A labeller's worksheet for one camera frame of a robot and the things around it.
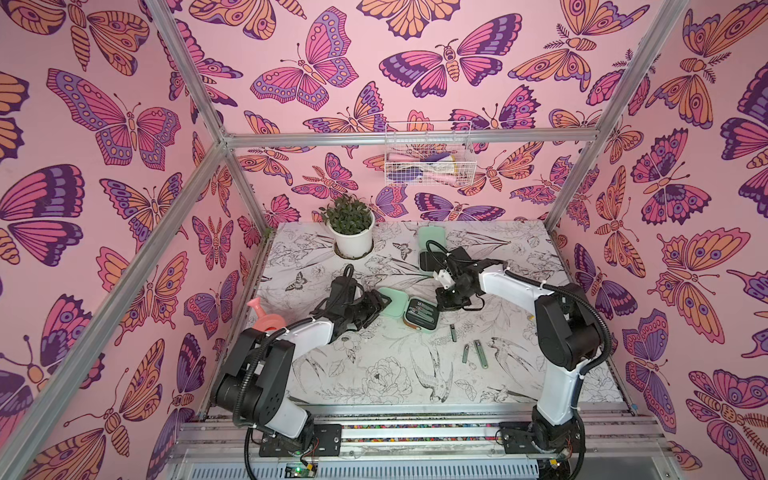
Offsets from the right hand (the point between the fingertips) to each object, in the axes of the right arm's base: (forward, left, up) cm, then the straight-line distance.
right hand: (439, 304), depth 94 cm
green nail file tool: (-14, -7, -3) cm, 16 cm away
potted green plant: (+23, +29, +14) cm, 40 cm away
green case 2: (-1, +12, +2) cm, 12 cm away
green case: (+34, +1, -3) cm, 34 cm away
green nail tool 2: (-5, +5, 0) cm, 7 cm away
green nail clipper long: (-14, -12, -4) cm, 19 cm away
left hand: (-3, +15, +5) cm, 16 cm away
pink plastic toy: (-12, +49, +9) cm, 51 cm away
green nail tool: (-8, -4, -4) cm, 10 cm away
